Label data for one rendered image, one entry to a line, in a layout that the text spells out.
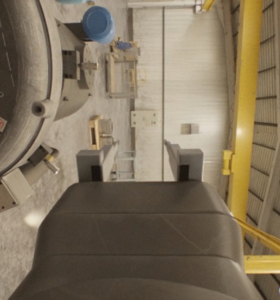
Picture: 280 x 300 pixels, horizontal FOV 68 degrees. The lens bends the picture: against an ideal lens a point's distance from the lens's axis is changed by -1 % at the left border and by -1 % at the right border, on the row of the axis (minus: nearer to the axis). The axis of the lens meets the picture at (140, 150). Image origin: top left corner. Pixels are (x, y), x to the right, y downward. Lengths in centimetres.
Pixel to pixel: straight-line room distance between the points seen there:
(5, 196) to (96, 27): 92
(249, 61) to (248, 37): 110
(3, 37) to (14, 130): 21
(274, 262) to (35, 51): 436
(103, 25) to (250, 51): 1142
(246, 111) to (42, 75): 1179
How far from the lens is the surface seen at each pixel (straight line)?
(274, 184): 1305
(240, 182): 1276
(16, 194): 73
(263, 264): 439
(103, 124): 482
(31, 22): 59
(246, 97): 1215
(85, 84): 109
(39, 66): 58
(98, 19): 129
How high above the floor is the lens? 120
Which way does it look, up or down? 2 degrees down
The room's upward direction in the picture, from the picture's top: 89 degrees clockwise
